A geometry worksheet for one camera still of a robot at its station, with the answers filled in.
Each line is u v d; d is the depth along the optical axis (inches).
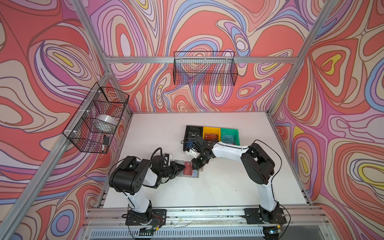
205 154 28.3
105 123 27.7
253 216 28.7
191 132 41.6
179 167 34.0
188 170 34.8
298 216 29.7
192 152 33.4
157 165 29.6
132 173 18.9
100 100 31.7
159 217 28.6
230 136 40.3
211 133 42.0
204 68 37.8
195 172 34.6
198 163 32.2
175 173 32.4
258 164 20.5
